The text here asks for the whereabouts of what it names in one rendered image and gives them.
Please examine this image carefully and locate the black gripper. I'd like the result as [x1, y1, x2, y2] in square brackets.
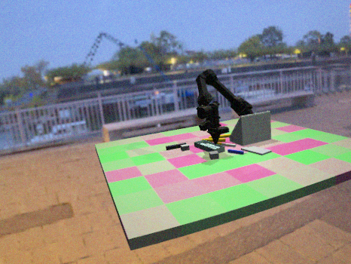
[207, 115, 229, 144]

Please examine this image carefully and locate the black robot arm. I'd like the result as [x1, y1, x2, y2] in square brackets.
[196, 69, 253, 131]

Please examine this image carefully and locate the grey keyboard with white letter keys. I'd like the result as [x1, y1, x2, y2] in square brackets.
[194, 140, 225, 153]

